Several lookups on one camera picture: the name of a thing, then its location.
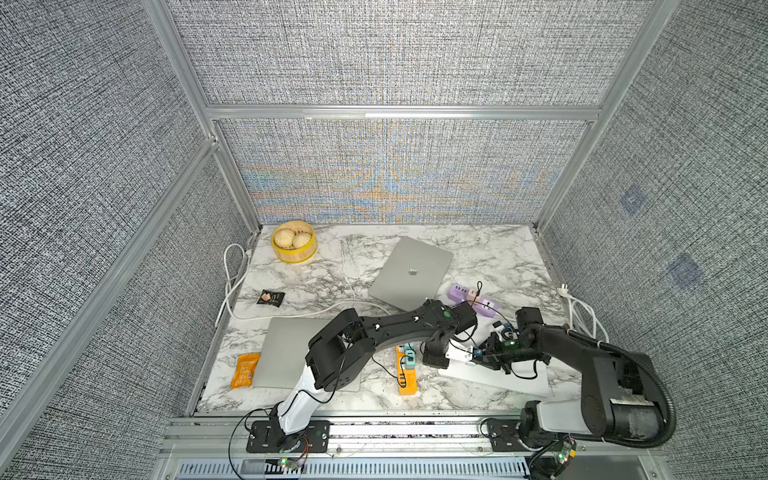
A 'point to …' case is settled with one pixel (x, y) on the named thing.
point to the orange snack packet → (245, 366)
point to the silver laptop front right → (482, 374)
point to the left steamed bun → (284, 238)
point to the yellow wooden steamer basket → (296, 255)
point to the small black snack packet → (271, 298)
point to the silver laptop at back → (412, 273)
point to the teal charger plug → (410, 355)
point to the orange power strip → (406, 377)
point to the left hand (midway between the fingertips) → (443, 355)
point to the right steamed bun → (300, 239)
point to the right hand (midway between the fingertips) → (470, 350)
